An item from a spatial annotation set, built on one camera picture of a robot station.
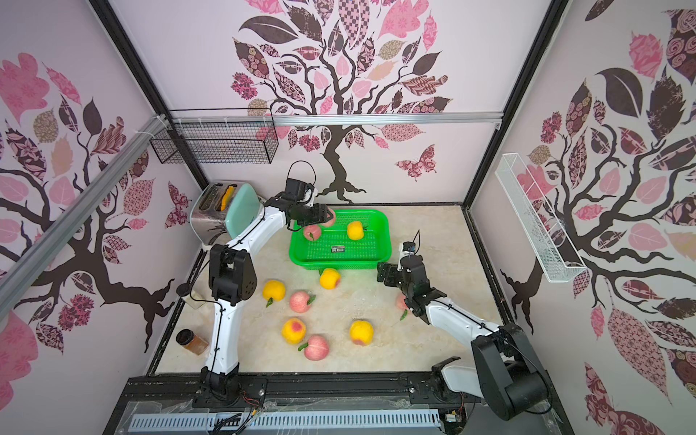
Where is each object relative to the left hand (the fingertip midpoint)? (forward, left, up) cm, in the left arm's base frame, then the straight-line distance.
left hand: (322, 219), depth 99 cm
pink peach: (-1, +5, -7) cm, 8 cm away
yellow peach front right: (-39, -14, -8) cm, 43 cm away
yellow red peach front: (-39, +7, -7) cm, 40 cm away
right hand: (-19, -23, -4) cm, 30 cm away
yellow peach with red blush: (+1, -12, -8) cm, 15 cm away
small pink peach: (-30, -27, -8) cm, 41 cm away
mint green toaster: (+1, +35, +5) cm, 35 cm away
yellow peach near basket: (-21, -3, -8) cm, 22 cm away
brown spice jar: (-42, +35, -4) cm, 55 cm away
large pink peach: (-3, -3, +1) cm, 5 cm away
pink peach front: (-44, -1, -7) cm, 44 cm away
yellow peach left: (-24, +16, -9) cm, 30 cm away
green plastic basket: (-4, -21, -12) cm, 24 cm away
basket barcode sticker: (-5, -5, -13) cm, 15 cm away
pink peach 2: (-30, +6, -7) cm, 31 cm away
